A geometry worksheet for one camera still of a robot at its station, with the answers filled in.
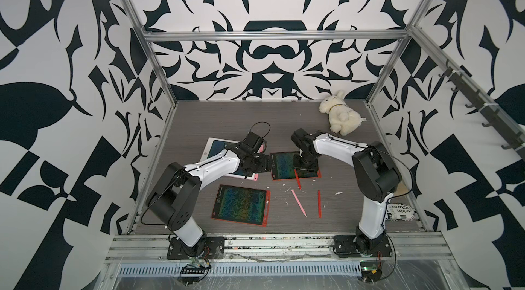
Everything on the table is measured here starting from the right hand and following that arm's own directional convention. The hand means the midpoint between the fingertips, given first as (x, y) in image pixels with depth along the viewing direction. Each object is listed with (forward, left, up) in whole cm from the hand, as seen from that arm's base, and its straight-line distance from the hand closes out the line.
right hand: (297, 169), depth 93 cm
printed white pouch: (-19, -37, +2) cm, 42 cm away
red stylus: (-15, -8, -1) cm, 17 cm away
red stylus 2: (-5, 0, -1) cm, 5 cm away
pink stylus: (-15, +1, -1) cm, 15 cm away
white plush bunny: (+21, -23, +10) cm, 32 cm away
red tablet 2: (-15, +24, 0) cm, 29 cm away
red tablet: (+1, +7, 0) cm, 7 cm away
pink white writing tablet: (+12, +39, 0) cm, 41 cm away
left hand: (0, +15, +5) cm, 16 cm away
